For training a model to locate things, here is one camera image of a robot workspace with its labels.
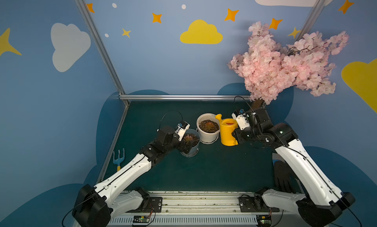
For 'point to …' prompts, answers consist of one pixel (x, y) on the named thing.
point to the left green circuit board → (141, 219)
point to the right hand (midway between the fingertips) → (236, 131)
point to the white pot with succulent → (208, 127)
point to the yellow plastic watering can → (227, 126)
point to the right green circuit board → (263, 220)
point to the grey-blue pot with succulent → (192, 137)
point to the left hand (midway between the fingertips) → (188, 134)
